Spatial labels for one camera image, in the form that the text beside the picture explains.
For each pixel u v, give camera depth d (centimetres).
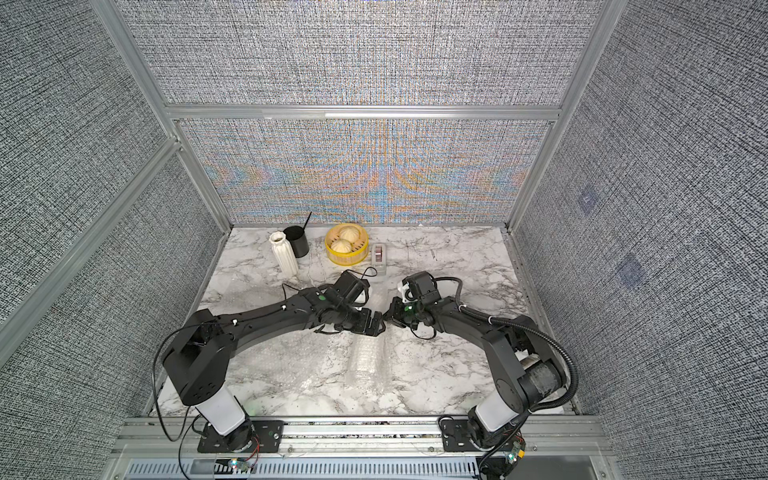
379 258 106
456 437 73
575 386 42
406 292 83
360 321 76
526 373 45
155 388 89
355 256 106
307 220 103
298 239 106
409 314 77
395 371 84
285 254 95
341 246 106
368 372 76
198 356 45
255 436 73
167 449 73
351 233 110
